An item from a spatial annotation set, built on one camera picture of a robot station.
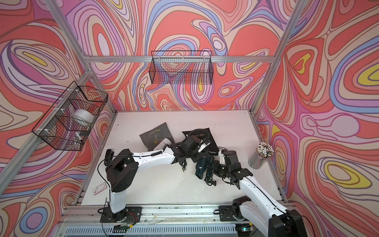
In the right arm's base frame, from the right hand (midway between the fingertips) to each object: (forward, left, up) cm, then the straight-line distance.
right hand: (208, 170), depth 83 cm
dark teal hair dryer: (+3, +2, +1) cm, 4 cm away
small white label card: (-6, +63, -4) cm, 63 cm away
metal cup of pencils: (+3, -28, +8) cm, 29 cm away
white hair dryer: (+18, +29, 0) cm, 34 cm away
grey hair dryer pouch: (+27, +36, -3) cm, 45 cm away
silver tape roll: (+20, +64, +28) cm, 73 cm away
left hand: (+11, +2, +3) cm, 11 cm away
